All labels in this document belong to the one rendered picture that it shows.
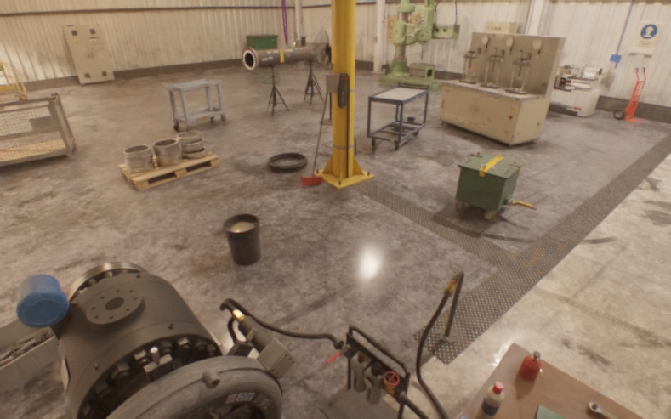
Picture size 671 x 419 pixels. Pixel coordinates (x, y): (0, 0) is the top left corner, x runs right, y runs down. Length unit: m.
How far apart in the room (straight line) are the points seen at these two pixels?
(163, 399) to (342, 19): 3.78
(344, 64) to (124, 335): 3.49
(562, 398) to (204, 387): 1.49
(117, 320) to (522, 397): 1.71
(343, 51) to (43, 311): 3.56
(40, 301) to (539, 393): 2.09
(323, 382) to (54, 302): 1.45
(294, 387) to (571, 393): 1.43
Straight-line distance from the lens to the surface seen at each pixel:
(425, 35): 11.51
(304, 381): 2.27
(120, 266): 2.06
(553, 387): 1.93
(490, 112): 6.58
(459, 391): 2.33
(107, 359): 1.50
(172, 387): 1.18
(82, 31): 16.32
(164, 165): 5.27
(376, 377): 1.73
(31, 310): 1.69
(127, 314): 1.56
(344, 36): 4.16
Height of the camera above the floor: 1.90
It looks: 30 degrees down
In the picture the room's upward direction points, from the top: straight up
